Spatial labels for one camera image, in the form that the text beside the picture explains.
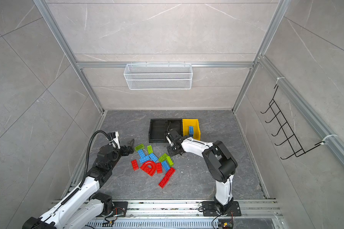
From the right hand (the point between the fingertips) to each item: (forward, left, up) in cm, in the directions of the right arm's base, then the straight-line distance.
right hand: (172, 149), depth 95 cm
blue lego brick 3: (-6, +12, +1) cm, 14 cm away
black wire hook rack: (-20, -53, +32) cm, 65 cm away
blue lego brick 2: (-7, +18, +1) cm, 20 cm away
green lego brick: (+2, +22, +2) cm, 22 cm away
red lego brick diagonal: (-17, +2, -1) cm, 17 cm away
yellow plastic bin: (+24, -16, -1) cm, 29 cm away
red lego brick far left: (-11, +24, +1) cm, 26 cm away
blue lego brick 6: (+14, -14, +3) cm, 20 cm away
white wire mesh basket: (+43, +9, +29) cm, 53 cm away
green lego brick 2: (-6, +6, 0) cm, 8 cm away
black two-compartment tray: (+19, +11, -3) cm, 22 cm away
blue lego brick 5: (+12, -14, +2) cm, 18 cm away
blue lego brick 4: (-11, +5, 0) cm, 12 cm away
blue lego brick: (-3, +21, +1) cm, 21 cm away
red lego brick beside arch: (-13, +8, +1) cm, 16 cm away
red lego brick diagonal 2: (-22, +6, 0) cm, 23 cm away
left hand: (-1, +26, +18) cm, 32 cm away
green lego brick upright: (0, +15, 0) cm, 15 cm away
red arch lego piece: (-13, +15, +1) cm, 19 cm away
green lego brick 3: (-10, +1, +1) cm, 10 cm away
